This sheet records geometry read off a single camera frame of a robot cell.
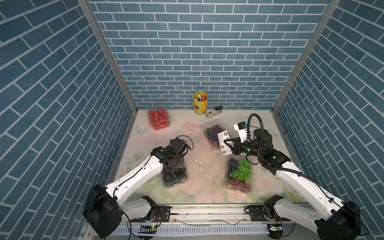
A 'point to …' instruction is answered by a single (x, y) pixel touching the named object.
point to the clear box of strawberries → (158, 116)
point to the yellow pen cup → (200, 102)
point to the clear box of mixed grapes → (238, 172)
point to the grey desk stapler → (217, 110)
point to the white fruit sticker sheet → (224, 148)
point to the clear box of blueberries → (210, 130)
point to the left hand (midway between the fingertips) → (182, 164)
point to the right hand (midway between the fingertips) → (226, 141)
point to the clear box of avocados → (173, 175)
